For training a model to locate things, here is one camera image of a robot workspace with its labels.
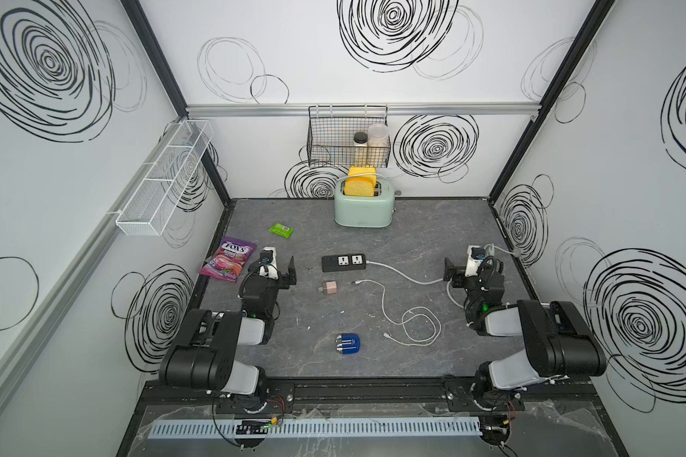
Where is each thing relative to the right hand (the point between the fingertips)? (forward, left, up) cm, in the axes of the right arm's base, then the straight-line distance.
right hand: (464, 259), depth 90 cm
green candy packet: (+16, +64, -7) cm, 66 cm away
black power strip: (+2, +39, -6) cm, 40 cm away
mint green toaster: (+22, +32, -2) cm, 38 cm away
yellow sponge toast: (+22, +34, +12) cm, 42 cm away
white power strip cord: (-3, +12, -10) cm, 16 cm away
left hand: (-3, +60, +3) cm, 60 cm away
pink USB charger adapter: (-8, +43, -6) cm, 44 cm away
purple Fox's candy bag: (+2, +80, -6) cm, 80 cm away
